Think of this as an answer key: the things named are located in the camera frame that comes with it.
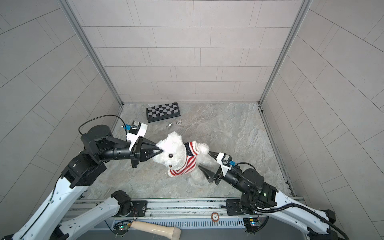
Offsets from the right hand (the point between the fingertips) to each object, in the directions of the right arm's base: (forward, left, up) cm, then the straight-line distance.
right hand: (203, 163), depth 60 cm
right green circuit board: (-19, -20, -27) cm, 39 cm away
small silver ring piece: (+41, +14, -24) cm, 50 cm away
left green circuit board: (-17, +37, -23) cm, 47 cm away
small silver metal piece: (+39, +21, -23) cm, 49 cm away
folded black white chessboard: (+49, +26, -20) cm, 59 cm away
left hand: (-1, +14, +13) cm, 19 cm away
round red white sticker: (-15, -4, -26) cm, 30 cm away
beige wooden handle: (-20, +16, -22) cm, 34 cm away
